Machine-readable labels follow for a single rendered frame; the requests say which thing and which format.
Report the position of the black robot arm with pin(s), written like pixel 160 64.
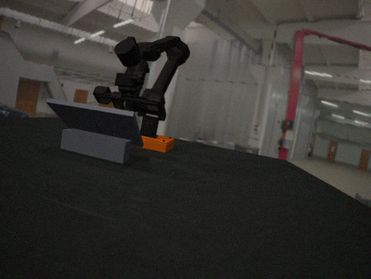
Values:
pixel 135 56

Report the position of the grey switch panel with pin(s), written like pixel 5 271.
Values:
pixel 98 131

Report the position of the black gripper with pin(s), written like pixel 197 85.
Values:
pixel 103 95

